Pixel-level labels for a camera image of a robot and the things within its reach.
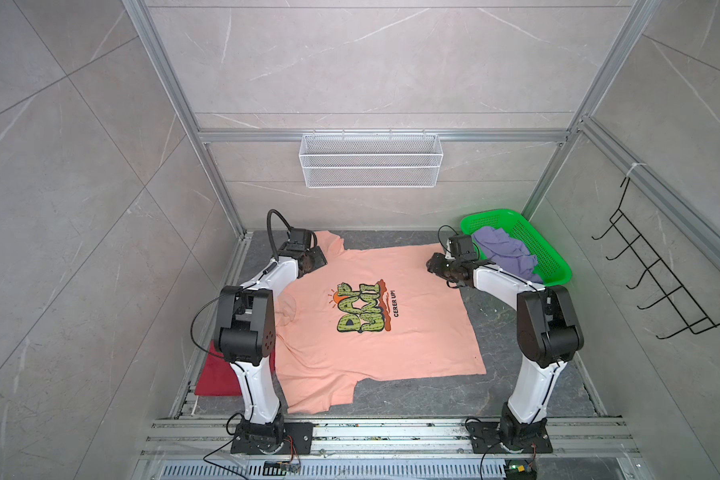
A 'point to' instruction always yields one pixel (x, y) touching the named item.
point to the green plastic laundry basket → (551, 269)
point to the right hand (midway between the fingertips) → (431, 261)
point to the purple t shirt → (508, 253)
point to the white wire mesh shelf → (370, 160)
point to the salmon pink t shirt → (368, 315)
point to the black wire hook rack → (691, 314)
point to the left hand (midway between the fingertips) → (314, 253)
